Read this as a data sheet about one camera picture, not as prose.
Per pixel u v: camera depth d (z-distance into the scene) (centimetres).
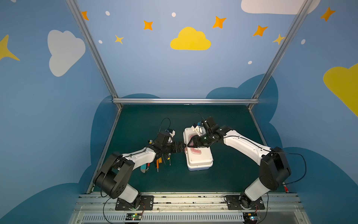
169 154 92
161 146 71
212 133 66
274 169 45
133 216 71
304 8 70
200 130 76
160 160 88
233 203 74
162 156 71
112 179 44
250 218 71
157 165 88
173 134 85
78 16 71
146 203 74
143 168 86
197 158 79
